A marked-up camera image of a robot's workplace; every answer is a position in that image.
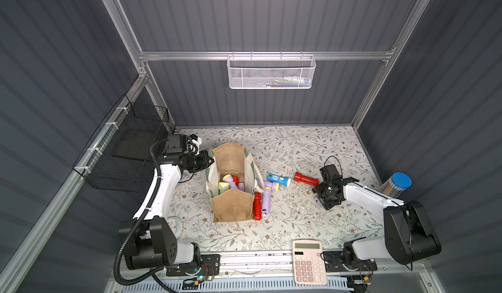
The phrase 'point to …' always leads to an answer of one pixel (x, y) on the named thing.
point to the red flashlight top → (236, 179)
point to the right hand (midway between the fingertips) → (318, 196)
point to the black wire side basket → (119, 157)
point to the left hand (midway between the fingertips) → (215, 161)
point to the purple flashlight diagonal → (316, 200)
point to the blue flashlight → (281, 180)
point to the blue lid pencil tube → (396, 184)
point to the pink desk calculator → (309, 263)
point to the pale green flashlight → (223, 186)
